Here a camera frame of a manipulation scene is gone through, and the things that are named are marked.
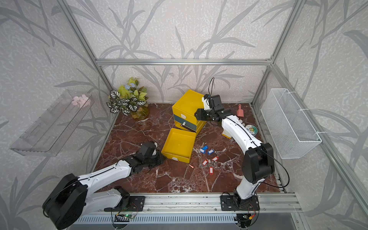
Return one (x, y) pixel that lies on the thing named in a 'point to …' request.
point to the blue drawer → (186, 122)
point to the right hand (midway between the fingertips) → (197, 113)
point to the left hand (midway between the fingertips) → (167, 159)
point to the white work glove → (225, 133)
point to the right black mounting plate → (229, 202)
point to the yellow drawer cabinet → (185, 109)
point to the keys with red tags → (211, 163)
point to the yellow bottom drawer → (179, 145)
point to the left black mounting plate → (136, 203)
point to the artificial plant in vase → (130, 99)
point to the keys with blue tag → (203, 150)
